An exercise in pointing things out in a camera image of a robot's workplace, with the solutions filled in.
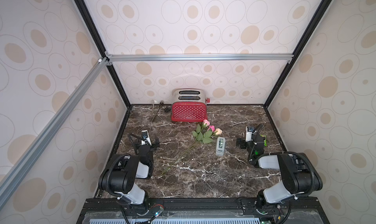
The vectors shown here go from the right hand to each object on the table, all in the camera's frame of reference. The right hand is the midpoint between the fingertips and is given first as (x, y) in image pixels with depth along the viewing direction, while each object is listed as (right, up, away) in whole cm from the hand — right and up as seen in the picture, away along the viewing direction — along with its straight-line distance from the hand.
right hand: (251, 135), depth 94 cm
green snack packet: (+10, -4, +2) cm, 11 cm away
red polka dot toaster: (-40, +20, +3) cm, 45 cm away
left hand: (-64, +2, -5) cm, 64 cm away
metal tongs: (-69, +14, +19) cm, 73 cm away
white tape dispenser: (-21, -6, -2) cm, 22 cm away
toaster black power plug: (-58, +18, +19) cm, 63 cm away
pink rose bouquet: (-30, 0, +6) cm, 31 cm away
